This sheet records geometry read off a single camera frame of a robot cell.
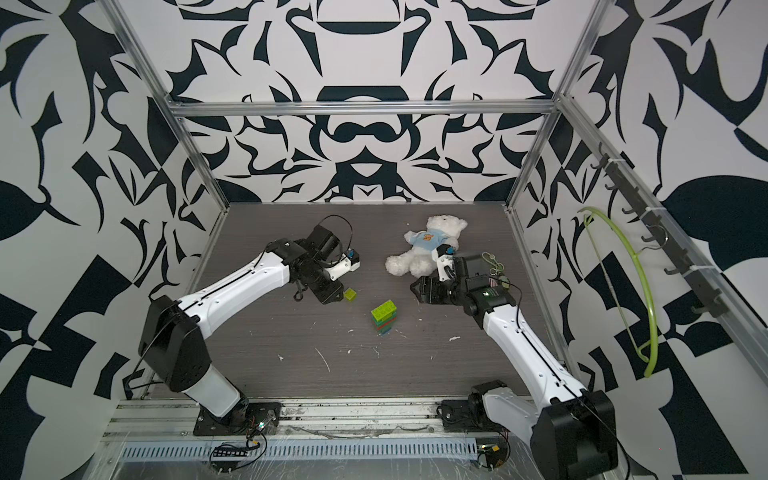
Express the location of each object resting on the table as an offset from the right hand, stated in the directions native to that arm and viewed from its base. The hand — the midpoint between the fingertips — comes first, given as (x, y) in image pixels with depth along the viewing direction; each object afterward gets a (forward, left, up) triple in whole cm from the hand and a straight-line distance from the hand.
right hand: (423, 281), depth 81 cm
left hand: (+1, +24, -3) cm, 24 cm away
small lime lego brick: (+3, +21, -12) cm, 25 cm away
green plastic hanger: (-20, -41, +14) cm, 48 cm away
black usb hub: (-36, +49, -18) cm, 63 cm away
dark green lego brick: (-9, +11, -8) cm, 16 cm away
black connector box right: (-37, -15, -17) cm, 43 cm away
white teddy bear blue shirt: (+9, +1, -3) cm, 9 cm away
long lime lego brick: (-7, +10, -4) cm, 13 cm away
